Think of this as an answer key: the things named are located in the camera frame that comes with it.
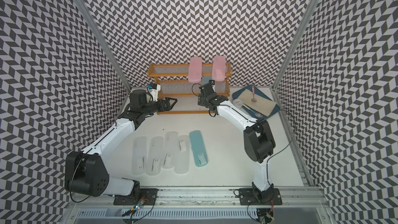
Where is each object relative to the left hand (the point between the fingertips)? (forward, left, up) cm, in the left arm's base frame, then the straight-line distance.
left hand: (171, 101), depth 83 cm
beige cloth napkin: (+15, -59, -22) cm, 64 cm away
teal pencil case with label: (-17, -14, -23) cm, 32 cm away
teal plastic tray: (+8, -49, -18) cm, 53 cm away
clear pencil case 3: (-18, +2, -21) cm, 28 cm away
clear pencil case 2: (-21, +10, -22) cm, 32 cm away
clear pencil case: (-18, +20, -21) cm, 34 cm away
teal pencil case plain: (+9, -19, +8) cm, 22 cm away
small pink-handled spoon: (+18, -52, -20) cm, 59 cm away
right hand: (+7, -19, -7) cm, 22 cm away
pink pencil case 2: (+17, -26, +9) cm, 32 cm away
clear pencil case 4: (-21, -5, -22) cm, 31 cm away
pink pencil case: (+16, -12, +8) cm, 22 cm away
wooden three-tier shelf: (+5, -3, -1) cm, 6 cm away
